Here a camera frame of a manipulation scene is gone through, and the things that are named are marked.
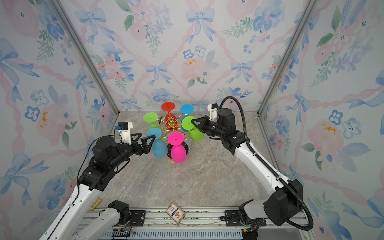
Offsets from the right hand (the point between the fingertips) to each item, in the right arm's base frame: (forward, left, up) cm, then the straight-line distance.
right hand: (190, 120), depth 71 cm
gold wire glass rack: (+1, +10, -4) cm, 10 cm away
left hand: (-8, +19, 0) cm, 21 cm away
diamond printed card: (-33, +7, -32) cm, 47 cm away
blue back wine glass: (+11, +3, -4) cm, 12 cm away
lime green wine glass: (0, -2, -10) cm, 10 cm away
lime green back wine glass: (+4, +20, -3) cm, 21 cm away
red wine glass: (+13, +13, -3) cm, 18 cm away
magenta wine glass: (-10, +6, -12) cm, 17 cm away
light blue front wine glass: (-8, +16, -12) cm, 21 cm away
